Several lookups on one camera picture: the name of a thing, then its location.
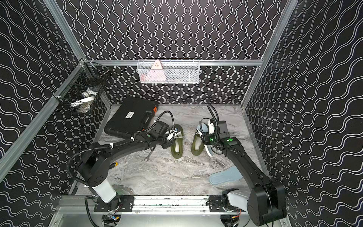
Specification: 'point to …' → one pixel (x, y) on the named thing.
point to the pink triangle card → (156, 73)
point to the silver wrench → (146, 159)
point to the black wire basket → (82, 89)
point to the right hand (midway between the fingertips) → (204, 135)
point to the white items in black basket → (83, 105)
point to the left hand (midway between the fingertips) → (171, 135)
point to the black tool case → (132, 115)
